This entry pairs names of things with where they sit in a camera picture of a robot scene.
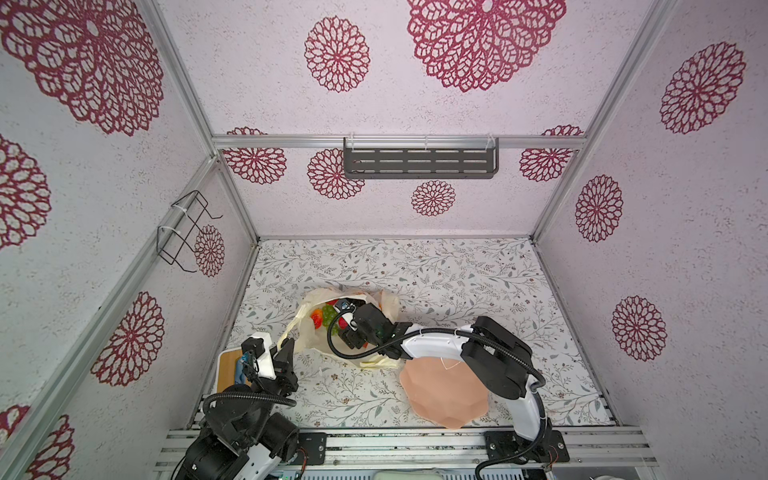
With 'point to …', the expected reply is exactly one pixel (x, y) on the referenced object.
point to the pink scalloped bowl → (443, 391)
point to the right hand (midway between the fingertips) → (345, 316)
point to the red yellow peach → (317, 316)
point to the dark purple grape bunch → (355, 301)
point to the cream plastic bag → (307, 330)
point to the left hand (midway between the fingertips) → (292, 343)
